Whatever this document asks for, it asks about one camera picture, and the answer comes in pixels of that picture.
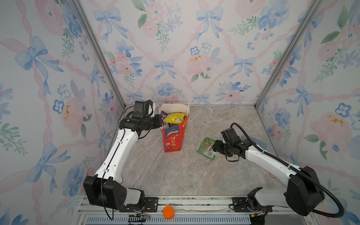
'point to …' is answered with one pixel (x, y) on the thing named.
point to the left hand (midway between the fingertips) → (162, 119)
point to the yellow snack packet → (175, 118)
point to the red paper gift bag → (174, 135)
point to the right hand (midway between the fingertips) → (215, 147)
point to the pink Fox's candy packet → (163, 115)
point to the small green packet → (206, 148)
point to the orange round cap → (168, 212)
